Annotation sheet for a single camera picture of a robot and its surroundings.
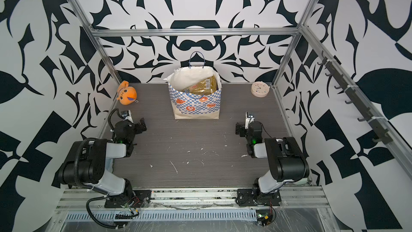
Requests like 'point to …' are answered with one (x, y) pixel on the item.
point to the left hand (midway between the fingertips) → (132, 118)
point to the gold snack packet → (207, 86)
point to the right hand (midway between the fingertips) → (246, 119)
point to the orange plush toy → (127, 95)
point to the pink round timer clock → (260, 89)
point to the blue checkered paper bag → (187, 106)
